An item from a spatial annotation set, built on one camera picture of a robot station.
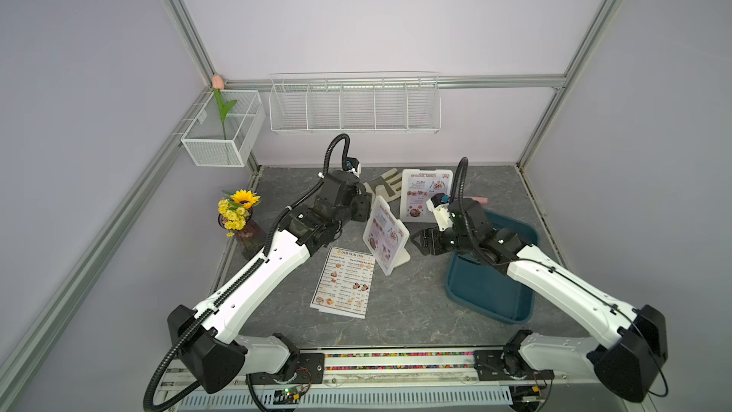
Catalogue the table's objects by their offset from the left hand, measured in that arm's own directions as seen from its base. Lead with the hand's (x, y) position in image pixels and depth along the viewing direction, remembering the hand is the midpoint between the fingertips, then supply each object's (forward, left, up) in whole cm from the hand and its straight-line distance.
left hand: (360, 197), depth 74 cm
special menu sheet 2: (+13, -20, -14) cm, 28 cm away
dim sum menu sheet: (-11, +7, -29) cm, 32 cm away
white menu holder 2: (+13, -14, -21) cm, 28 cm away
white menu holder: (-4, -13, -28) cm, 31 cm away
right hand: (-7, -16, -10) cm, 20 cm away
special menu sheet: (-3, -7, -17) cm, 18 cm away
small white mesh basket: (+17, +41, +7) cm, 45 cm away
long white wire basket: (+42, 0, +1) cm, 42 cm away
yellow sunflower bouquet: (+1, +34, -4) cm, 35 cm away
